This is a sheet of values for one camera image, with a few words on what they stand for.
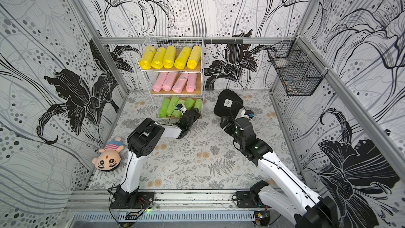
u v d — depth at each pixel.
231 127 0.67
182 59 0.73
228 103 1.04
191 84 0.84
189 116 0.80
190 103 1.06
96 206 0.72
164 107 1.03
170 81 0.87
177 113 1.00
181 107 0.92
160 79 0.89
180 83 0.86
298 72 0.88
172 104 1.04
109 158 0.79
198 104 1.04
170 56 0.73
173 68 0.73
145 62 0.71
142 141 0.57
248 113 0.68
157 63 0.72
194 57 0.73
